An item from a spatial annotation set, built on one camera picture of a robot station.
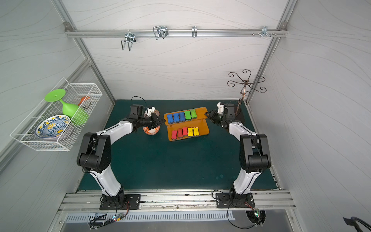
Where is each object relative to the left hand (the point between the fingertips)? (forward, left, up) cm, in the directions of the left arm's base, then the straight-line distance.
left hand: (166, 121), depth 90 cm
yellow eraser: (0, -16, -12) cm, 20 cm away
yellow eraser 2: (0, -20, -12) cm, 23 cm away
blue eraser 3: (+3, -10, +1) cm, 11 cm away
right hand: (+7, -25, 0) cm, 26 cm away
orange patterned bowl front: (-1, +11, -12) cm, 17 cm away
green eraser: (+4, -14, +1) cm, 14 cm away
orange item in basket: (+1, +44, +17) cm, 47 cm away
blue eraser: (+1, -3, +1) cm, 3 cm away
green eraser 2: (+5, -17, +2) cm, 18 cm away
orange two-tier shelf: (-1, -13, -1) cm, 13 cm away
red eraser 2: (-1, -8, -12) cm, 15 cm away
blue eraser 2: (+1, -7, +2) cm, 7 cm away
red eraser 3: (0, -12, -12) cm, 17 cm away
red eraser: (-2, -4, -12) cm, 13 cm away
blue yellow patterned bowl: (-20, +45, +21) cm, 53 cm away
